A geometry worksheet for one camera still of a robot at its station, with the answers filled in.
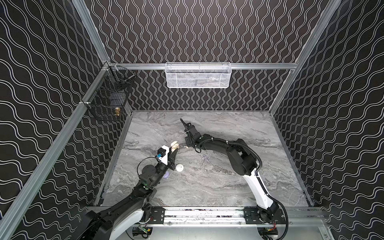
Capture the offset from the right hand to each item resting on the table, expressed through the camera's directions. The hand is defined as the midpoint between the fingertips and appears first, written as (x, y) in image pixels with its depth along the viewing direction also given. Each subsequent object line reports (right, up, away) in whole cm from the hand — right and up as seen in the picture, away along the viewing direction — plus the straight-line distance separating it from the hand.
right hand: (191, 139), depth 105 cm
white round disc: (-7, -16, -15) cm, 23 cm away
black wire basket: (-50, +28, -12) cm, 59 cm away
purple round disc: (-15, -20, -18) cm, 31 cm away
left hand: (-7, -3, -29) cm, 30 cm away
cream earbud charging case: (-9, -1, -29) cm, 30 cm away
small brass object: (-41, +18, -22) cm, 50 cm away
